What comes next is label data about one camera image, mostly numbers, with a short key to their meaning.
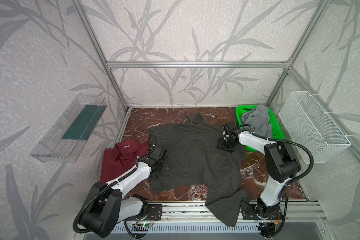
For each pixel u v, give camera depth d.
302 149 0.47
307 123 0.68
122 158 0.89
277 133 0.96
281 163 0.49
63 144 0.63
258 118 1.08
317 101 0.74
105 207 0.41
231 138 0.72
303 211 0.76
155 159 0.68
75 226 0.38
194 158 0.93
